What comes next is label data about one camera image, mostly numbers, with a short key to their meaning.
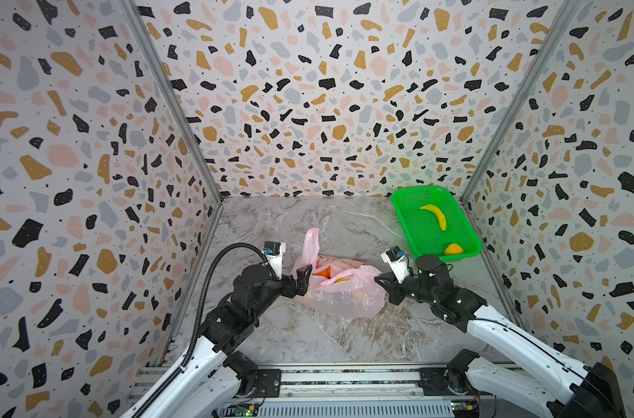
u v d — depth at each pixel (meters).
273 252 0.60
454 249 1.00
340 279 0.76
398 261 0.66
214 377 0.60
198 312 0.47
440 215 1.13
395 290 0.67
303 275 0.64
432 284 0.59
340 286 0.73
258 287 0.52
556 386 0.42
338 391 0.73
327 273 0.77
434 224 1.14
